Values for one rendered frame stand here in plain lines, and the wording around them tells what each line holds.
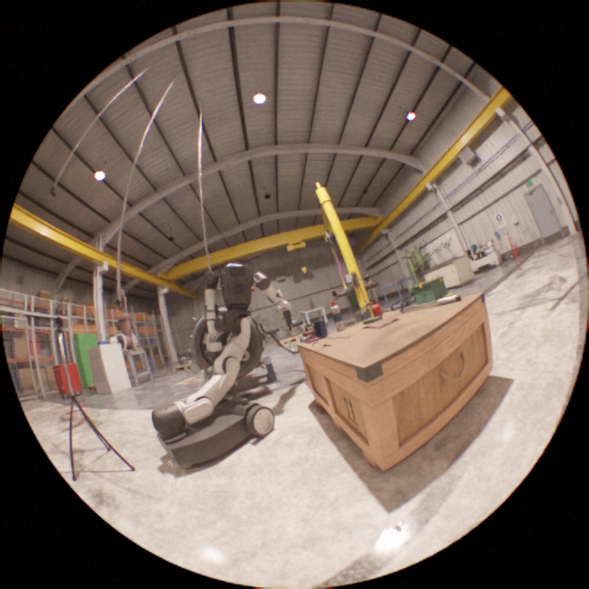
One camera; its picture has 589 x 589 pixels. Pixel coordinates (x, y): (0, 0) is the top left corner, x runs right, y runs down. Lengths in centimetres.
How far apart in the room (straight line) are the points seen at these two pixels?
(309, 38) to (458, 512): 883
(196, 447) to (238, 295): 105
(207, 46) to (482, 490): 852
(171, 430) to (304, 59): 890
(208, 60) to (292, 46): 267
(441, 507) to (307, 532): 39
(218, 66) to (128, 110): 322
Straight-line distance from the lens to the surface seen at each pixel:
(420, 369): 67
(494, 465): 81
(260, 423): 124
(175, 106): 821
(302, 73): 856
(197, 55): 787
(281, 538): 75
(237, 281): 145
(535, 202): 1011
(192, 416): 119
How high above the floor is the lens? 64
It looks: 8 degrees up
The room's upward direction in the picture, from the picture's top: 17 degrees counter-clockwise
